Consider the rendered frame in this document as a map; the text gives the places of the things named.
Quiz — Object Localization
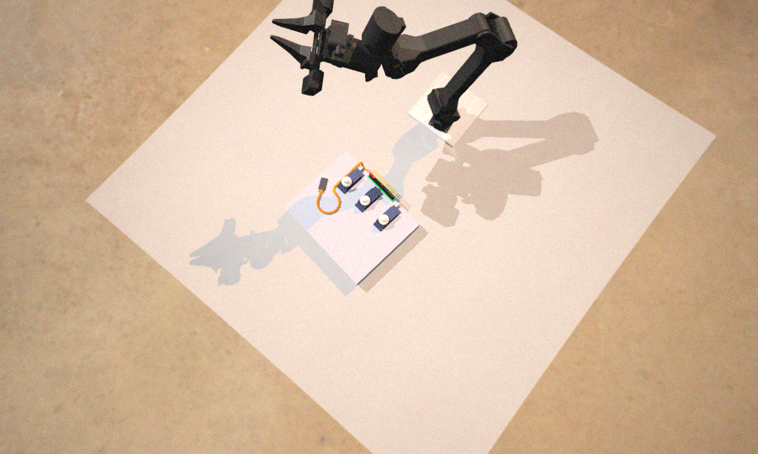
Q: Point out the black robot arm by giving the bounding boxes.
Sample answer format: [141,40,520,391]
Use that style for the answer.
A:
[323,6,518,133]

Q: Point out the black pin header strip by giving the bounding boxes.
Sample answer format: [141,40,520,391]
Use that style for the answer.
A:
[368,173,395,202]

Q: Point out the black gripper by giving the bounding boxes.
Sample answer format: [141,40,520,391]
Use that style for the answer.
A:
[271,0,358,96]

